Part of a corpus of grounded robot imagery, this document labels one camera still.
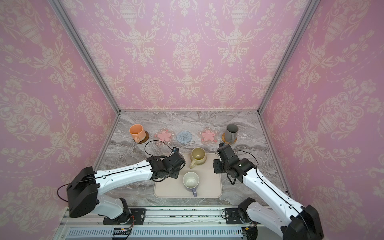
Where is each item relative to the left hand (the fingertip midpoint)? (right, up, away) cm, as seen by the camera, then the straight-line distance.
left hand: (176, 171), depth 82 cm
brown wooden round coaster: (-23, +16, +21) cm, 35 cm away
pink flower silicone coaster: (-11, +17, +24) cm, 31 cm away
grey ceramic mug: (+33, +20, +12) cm, 41 cm away
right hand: (+23, +4, -1) cm, 23 cm away
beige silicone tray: (+19, -8, +1) cm, 21 cm away
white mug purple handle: (+8, -6, +3) cm, 11 cm away
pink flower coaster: (+20, +17, +24) cm, 35 cm away
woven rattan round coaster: (+30, +16, +21) cm, 40 cm away
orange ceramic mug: (-29, +20, +20) cm, 41 cm away
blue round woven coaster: (+3, +17, +23) cm, 29 cm away
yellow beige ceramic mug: (+13, +5, +10) cm, 17 cm away
